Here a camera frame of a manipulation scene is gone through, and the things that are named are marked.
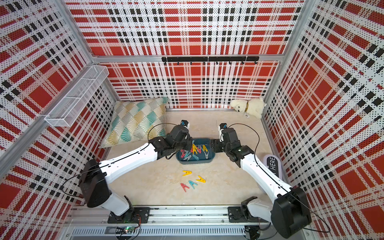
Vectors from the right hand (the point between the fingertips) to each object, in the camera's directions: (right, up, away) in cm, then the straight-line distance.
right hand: (217, 141), depth 83 cm
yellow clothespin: (-7, -6, +14) cm, 17 cm away
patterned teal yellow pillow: (-51, +12, +10) cm, 53 cm away
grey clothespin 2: (-18, -12, +10) cm, 23 cm away
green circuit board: (-43, -40, -14) cm, 61 cm away
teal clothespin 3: (-15, -24, +1) cm, 28 cm away
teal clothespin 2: (-18, -10, +11) cm, 23 cm away
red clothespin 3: (-19, -25, 0) cm, 31 cm away
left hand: (-14, +1, -1) cm, 14 cm away
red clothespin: (-10, -7, +13) cm, 18 cm away
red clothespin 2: (-21, -10, +10) cm, 25 cm away
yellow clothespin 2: (-9, -22, +2) cm, 24 cm away
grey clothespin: (-6, -10, +11) cm, 16 cm away
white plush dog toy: (+31, +23, +30) cm, 49 cm away
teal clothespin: (-13, -11, +10) cm, 20 cm away
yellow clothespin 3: (-18, -19, +5) cm, 26 cm away
